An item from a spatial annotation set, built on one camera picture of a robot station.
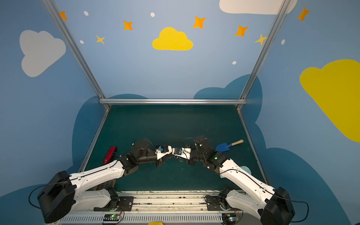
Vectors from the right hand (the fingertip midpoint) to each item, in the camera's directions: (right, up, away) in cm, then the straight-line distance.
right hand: (181, 149), depth 76 cm
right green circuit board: (+25, -35, -5) cm, 44 cm away
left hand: (-4, -2, -2) cm, 5 cm away
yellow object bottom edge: (-13, -36, -7) cm, 39 cm away
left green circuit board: (-36, -34, -6) cm, 50 cm away
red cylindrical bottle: (-47, -8, +13) cm, 49 cm away
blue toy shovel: (+31, -3, +20) cm, 37 cm away
